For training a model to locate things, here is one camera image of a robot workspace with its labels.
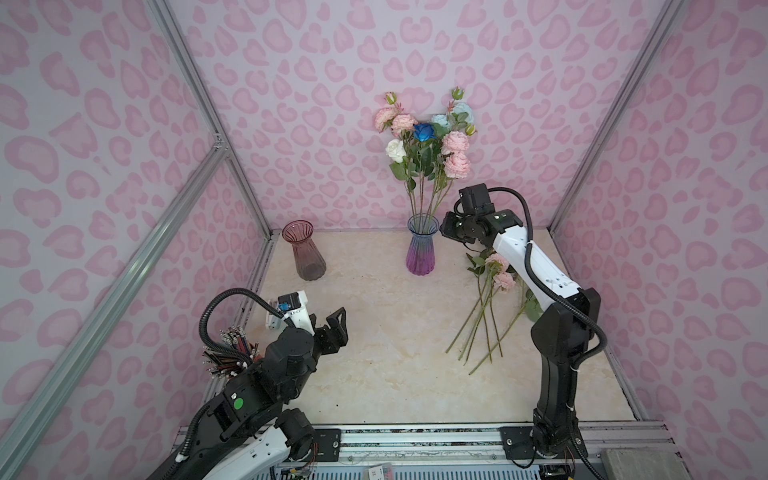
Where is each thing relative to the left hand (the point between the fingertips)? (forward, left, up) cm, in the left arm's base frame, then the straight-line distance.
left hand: (334, 309), depth 66 cm
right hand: (+29, -28, -3) cm, 41 cm away
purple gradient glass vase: (+32, -22, -21) cm, 44 cm away
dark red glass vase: (+29, +15, -19) cm, 38 cm away
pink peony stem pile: (+16, -48, -29) cm, 58 cm away
